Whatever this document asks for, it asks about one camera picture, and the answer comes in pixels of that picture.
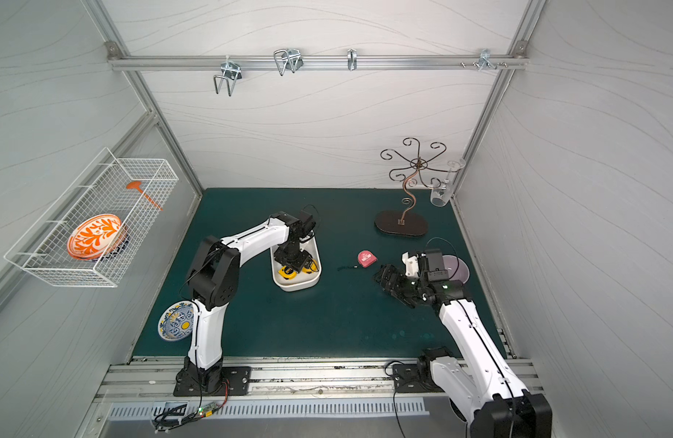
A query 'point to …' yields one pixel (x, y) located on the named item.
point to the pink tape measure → (366, 258)
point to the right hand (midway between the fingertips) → (382, 283)
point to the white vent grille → (329, 407)
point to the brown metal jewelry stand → (393, 222)
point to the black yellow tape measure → (314, 267)
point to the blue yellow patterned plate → (177, 321)
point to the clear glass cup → (441, 193)
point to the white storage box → (303, 280)
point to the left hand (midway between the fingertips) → (294, 265)
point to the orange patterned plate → (97, 237)
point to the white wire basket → (132, 188)
